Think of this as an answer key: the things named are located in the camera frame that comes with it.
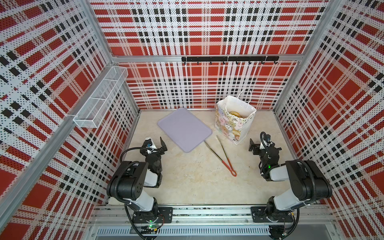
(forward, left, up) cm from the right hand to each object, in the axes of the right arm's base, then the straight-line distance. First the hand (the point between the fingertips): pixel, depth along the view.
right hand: (259, 139), depth 91 cm
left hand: (-3, +65, +4) cm, 65 cm away
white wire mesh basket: (+14, +104, +11) cm, 105 cm away
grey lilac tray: (+17, +48, -10) cm, 52 cm away
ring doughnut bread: (+17, +13, +5) cm, 22 cm away
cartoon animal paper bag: (+6, +17, +16) cm, 24 cm away
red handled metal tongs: (-14, +18, -10) cm, 25 cm away
